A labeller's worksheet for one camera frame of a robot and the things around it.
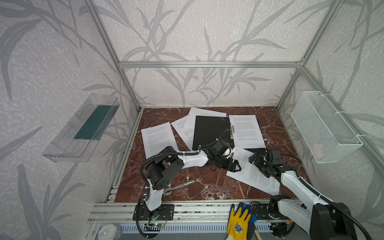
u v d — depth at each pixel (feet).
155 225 2.32
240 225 2.24
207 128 3.51
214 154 2.31
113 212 2.47
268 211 2.41
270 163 2.20
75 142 2.08
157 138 3.36
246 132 3.46
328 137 2.03
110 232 2.10
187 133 3.45
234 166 2.47
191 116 3.81
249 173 2.84
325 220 1.37
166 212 2.41
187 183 2.66
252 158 2.65
